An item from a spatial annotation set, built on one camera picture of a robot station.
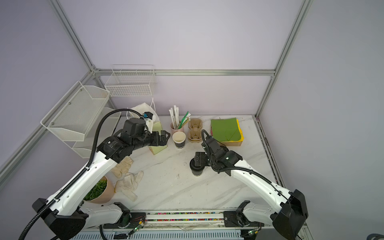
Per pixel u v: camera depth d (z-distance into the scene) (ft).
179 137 3.08
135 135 1.69
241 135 3.40
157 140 2.02
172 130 3.40
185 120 3.02
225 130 3.50
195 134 3.48
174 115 3.32
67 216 1.29
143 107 3.01
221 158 1.81
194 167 2.63
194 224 2.40
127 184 2.75
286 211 1.24
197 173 2.88
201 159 2.22
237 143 3.30
